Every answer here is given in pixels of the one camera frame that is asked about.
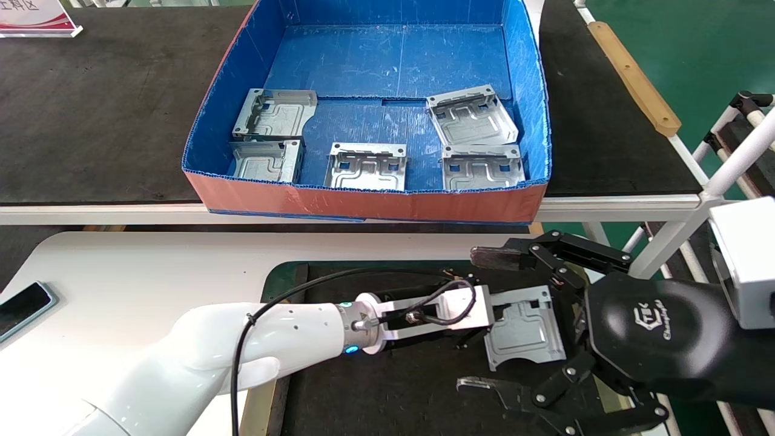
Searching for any black rack shelf mat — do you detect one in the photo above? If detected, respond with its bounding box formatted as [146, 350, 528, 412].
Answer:
[717, 112, 775, 200]

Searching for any red and white sign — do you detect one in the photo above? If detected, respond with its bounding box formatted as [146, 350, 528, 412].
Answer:
[0, 0, 84, 39]

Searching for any tan plastic strip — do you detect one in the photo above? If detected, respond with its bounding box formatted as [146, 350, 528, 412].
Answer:
[242, 375, 280, 436]

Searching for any blue corrugated box orange outside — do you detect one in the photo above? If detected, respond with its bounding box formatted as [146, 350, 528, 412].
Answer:
[182, 0, 553, 226]

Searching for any long tan edge strip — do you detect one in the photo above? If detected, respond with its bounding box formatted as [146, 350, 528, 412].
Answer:
[588, 21, 682, 139]

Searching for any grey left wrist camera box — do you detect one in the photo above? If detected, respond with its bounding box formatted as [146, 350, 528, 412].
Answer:
[362, 283, 495, 341]

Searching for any black smartphone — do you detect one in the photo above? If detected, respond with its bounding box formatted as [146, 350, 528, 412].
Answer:
[0, 280, 60, 346]

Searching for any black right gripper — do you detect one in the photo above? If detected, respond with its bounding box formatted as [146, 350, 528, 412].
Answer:
[457, 230, 744, 436]

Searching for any white pipe rack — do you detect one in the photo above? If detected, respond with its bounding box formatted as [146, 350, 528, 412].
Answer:
[621, 91, 775, 280]

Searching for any white metal table frame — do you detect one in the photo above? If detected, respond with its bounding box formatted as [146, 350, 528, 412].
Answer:
[0, 0, 724, 270]

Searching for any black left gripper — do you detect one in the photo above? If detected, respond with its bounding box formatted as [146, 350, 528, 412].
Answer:
[383, 268, 504, 355]

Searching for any black work mat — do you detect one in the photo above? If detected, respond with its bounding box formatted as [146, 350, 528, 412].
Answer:
[279, 262, 609, 436]

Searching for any stamped metal bracket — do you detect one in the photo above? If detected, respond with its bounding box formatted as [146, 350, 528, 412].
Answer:
[232, 88, 319, 142]
[324, 142, 408, 193]
[484, 285, 567, 372]
[441, 144, 527, 193]
[426, 84, 520, 147]
[229, 139, 304, 185]

